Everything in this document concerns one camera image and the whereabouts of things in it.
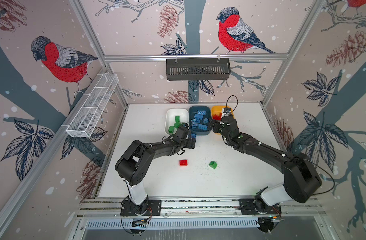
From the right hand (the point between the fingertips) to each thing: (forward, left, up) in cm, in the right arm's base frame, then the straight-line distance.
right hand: (215, 121), depth 87 cm
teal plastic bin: (+9, +13, -14) cm, 21 cm away
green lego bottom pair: (+2, +29, -12) cm, 31 cm away
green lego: (-20, +1, -17) cm, 26 cm away
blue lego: (+6, +7, -14) cm, 17 cm away
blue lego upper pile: (+22, +7, -16) cm, 28 cm away
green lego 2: (+13, +26, -13) cm, 31 cm away
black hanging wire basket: (+41, +13, +11) cm, 44 cm away
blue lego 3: (+17, +10, -16) cm, 25 cm away
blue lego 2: (+10, +5, -12) cm, 16 cm away
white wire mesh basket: (-13, +66, +15) cm, 69 cm away
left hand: (-5, +15, -13) cm, 20 cm away
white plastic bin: (+15, +31, -15) cm, 38 cm away
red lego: (-20, +19, -16) cm, 32 cm away
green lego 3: (+9, +25, -14) cm, 30 cm away
